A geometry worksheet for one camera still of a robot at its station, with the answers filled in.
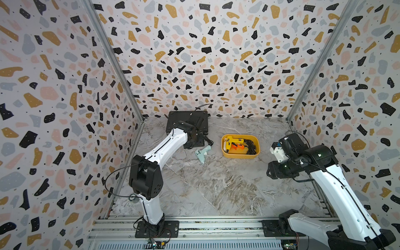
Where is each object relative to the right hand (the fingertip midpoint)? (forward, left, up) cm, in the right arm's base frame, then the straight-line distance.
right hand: (271, 172), depth 69 cm
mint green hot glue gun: (+23, +34, -21) cm, 46 cm away
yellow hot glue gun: (+30, +16, -15) cm, 37 cm away
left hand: (+20, +33, -6) cm, 40 cm away
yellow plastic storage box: (+24, +8, -21) cm, 33 cm away
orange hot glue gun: (+27, +12, -18) cm, 35 cm away
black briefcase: (+49, +44, -14) cm, 68 cm away
